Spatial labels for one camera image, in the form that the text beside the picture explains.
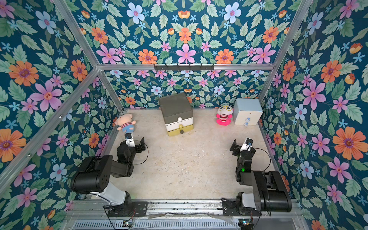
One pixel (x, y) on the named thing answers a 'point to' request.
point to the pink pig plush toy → (126, 123)
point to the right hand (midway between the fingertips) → (243, 141)
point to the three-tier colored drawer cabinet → (178, 113)
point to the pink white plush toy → (224, 114)
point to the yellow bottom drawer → (180, 131)
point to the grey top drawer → (175, 108)
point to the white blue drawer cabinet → (247, 111)
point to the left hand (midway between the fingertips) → (136, 137)
